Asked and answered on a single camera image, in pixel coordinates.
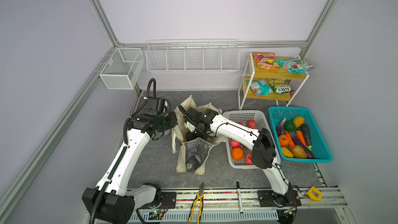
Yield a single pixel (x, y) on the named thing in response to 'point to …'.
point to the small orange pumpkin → (284, 140)
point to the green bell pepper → (289, 126)
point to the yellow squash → (287, 153)
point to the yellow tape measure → (314, 194)
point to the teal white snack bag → (260, 87)
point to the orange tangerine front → (237, 154)
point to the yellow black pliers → (200, 194)
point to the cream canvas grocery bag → (179, 132)
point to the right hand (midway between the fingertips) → (191, 144)
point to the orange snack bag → (266, 60)
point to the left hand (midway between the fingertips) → (177, 122)
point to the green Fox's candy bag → (281, 86)
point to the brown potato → (298, 152)
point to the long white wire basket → (193, 56)
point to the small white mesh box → (123, 69)
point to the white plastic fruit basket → (241, 117)
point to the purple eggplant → (297, 142)
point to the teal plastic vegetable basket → (304, 121)
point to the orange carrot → (300, 136)
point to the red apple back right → (251, 123)
